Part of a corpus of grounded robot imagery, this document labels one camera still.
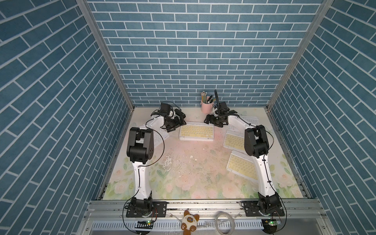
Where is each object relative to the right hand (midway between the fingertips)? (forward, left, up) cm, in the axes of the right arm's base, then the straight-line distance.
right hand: (209, 122), depth 107 cm
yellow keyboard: (-10, +9, -1) cm, 13 cm away
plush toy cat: (-62, +8, -1) cm, 62 cm away
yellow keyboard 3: (-29, -22, -3) cm, 36 cm away
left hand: (-7, +18, +4) cm, 19 cm away
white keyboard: (+7, -34, -3) cm, 35 cm away
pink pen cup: (+11, +2, +4) cm, 12 cm away
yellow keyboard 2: (-11, -18, -4) cm, 22 cm away
